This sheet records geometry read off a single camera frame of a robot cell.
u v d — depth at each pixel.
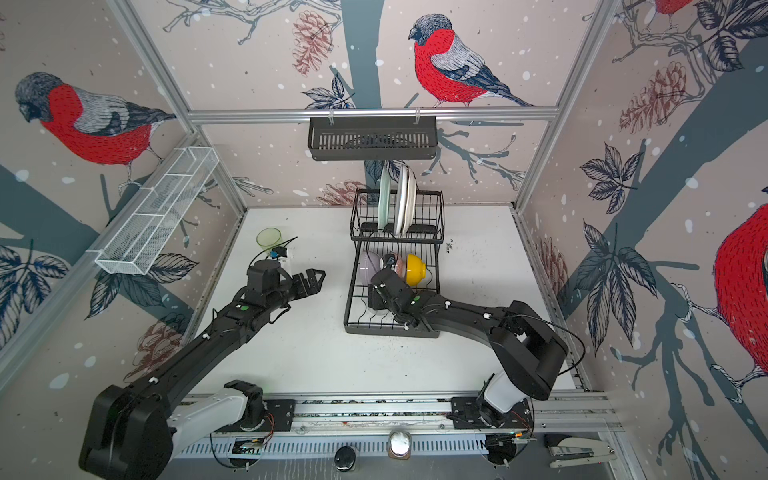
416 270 0.91
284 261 0.76
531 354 0.44
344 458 0.60
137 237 0.73
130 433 0.39
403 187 0.73
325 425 0.73
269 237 1.02
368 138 1.07
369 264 0.90
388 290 0.66
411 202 0.76
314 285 0.76
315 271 0.77
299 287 0.74
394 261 0.76
